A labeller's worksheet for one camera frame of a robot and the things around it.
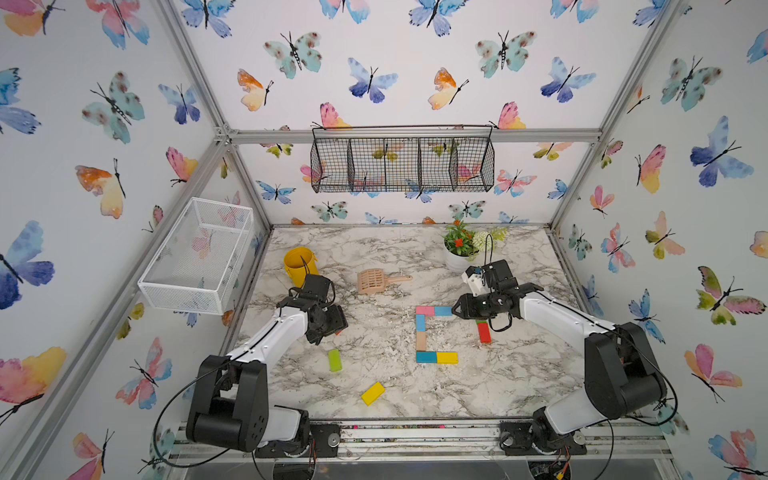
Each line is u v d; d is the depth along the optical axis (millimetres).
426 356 882
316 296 696
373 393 810
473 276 833
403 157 974
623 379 439
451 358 870
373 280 1034
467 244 959
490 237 1014
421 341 909
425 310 966
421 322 939
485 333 906
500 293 753
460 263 959
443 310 959
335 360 880
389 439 755
